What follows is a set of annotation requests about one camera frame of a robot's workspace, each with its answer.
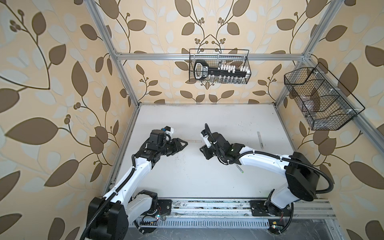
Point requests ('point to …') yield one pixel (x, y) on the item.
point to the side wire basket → (326, 103)
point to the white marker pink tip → (260, 140)
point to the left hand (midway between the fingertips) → (186, 143)
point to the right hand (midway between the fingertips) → (202, 148)
